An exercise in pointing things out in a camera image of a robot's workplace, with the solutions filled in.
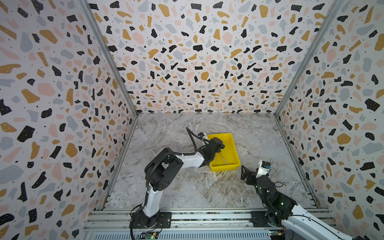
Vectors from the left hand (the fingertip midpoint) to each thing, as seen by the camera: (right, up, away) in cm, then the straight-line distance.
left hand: (219, 140), depth 93 cm
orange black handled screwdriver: (+2, -12, -1) cm, 12 cm away
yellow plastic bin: (+8, -10, +6) cm, 14 cm away
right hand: (+14, -13, -11) cm, 22 cm away
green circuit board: (-35, -44, -23) cm, 61 cm away
